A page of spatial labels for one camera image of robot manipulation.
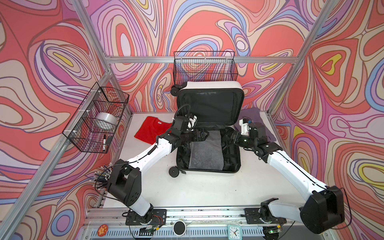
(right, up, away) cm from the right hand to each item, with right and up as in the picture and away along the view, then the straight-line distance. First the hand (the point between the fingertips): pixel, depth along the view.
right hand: (229, 138), depth 81 cm
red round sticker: (-64, -43, -11) cm, 78 cm away
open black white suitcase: (-5, +20, +9) cm, 22 cm away
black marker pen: (-64, -1, -9) cm, 65 cm away
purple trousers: (+27, +10, +27) cm, 39 cm away
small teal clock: (-1, -42, -14) cm, 44 cm away
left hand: (-14, +3, 0) cm, 14 cm away
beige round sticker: (+14, -24, -39) cm, 48 cm away
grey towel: (-12, -11, +6) cm, 17 cm away
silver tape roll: (-63, +9, -9) cm, 64 cm away
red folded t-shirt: (-51, +5, +26) cm, 58 cm away
